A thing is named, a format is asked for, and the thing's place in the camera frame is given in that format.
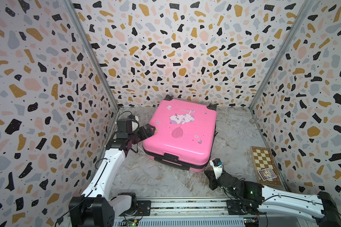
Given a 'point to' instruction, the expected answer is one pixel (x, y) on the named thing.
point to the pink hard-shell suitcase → (184, 134)
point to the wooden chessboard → (262, 159)
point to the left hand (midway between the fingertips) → (151, 130)
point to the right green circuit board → (251, 222)
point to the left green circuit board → (130, 222)
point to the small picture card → (267, 174)
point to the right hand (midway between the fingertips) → (204, 174)
